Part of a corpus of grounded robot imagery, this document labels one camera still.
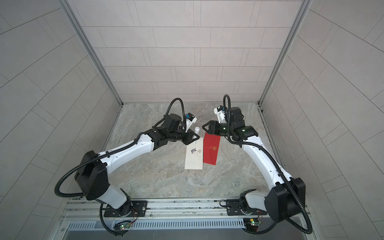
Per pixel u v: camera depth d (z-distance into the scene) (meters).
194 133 0.72
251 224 0.68
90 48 0.85
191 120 0.69
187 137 0.68
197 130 0.75
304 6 0.71
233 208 0.71
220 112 0.69
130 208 0.66
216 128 0.65
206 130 0.71
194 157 0.89
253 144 0.49
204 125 0.72
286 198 0.38
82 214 0.70
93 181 0.41
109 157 0.45
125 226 0.64
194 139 0.74
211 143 0.94
